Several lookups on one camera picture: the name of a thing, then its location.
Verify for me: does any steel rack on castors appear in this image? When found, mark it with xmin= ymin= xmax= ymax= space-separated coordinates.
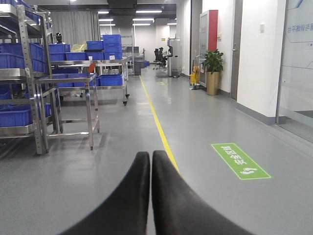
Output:
xmin=48 ymin=55 xmax=131 ymax=106

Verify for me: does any yellow plastic bag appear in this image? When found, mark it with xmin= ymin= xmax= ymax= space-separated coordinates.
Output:
xmin=71 ymin=41 xmax=88 ymax=53

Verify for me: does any red and white cabinet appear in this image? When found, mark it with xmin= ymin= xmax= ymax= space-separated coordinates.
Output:
xmin=199 ymin=9 xmax=219 ymax=86

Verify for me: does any grey standing machine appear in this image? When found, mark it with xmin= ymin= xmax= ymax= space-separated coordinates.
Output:
xmin=167 ymin=38 xmax=183 ymax=77

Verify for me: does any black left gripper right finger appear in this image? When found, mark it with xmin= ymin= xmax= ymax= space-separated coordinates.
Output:
xmin=151 ymin=149 xmax=256 ymax=235

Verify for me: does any row of blue bins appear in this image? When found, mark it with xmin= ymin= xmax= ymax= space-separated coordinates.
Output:
xmin=0 ymin=0 xmax=61 ymax=128
xmin=48 ymin=34 xmax=125 ymax=88

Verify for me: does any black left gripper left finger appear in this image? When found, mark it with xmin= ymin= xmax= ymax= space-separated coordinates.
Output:
xmin=58 ymin=151 xmax=151 ymax=235

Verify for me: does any grey door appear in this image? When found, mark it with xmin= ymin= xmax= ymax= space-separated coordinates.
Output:
xmin=230 ymin=0 xmax=243 ymax=101

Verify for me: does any green plant with gold pot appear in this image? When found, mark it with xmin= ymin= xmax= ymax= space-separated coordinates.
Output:
xmin=201 ymin=48 xmax=225 ymax=96

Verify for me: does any bare steel table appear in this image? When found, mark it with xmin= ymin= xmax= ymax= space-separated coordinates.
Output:
xmin=34 ymin=72 xmax=101 ymax=150

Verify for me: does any grey curtain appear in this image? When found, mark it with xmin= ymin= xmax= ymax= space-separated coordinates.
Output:
xmin=50 ymin=11 xmax=100 ymax=47

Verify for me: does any tall steel rack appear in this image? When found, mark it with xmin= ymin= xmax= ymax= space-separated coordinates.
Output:
xmin=0 ymin=4 xmax=63 ymax=155

